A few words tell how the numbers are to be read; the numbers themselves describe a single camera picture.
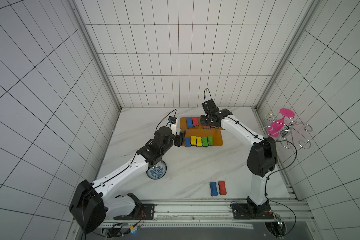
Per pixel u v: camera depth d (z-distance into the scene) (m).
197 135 0.99
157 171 0.86
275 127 0.83
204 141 0.97
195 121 0.92
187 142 0.97
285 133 0.73
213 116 0.66
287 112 0.80
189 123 0.91
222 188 0.79
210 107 0.71
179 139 0.67
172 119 0.64
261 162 0.50
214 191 0.78
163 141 0.56
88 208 0.38
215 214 0.73
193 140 0.98
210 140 0.98
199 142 0.97
